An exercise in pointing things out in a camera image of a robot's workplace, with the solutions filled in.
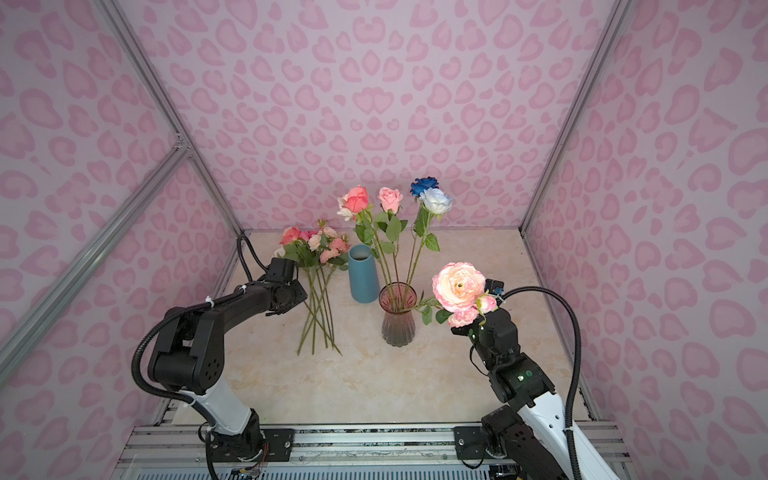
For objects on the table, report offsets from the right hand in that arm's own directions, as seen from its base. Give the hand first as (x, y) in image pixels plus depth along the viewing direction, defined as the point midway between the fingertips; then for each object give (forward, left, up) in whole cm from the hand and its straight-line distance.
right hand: (457, 298), depth 73 cm
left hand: (+13, +47, -18) cm, 52 cm away
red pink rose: (+33, +53, -18) cm, 65 cm away
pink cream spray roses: (+31, +42, -19) cm, 56 cm away
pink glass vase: (+4, +15, -7) cm, 17 cm away
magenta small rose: (+36, +49, -16) cm, 63 cm away
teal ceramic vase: (+13, +26, -10) cm, 31 cm away
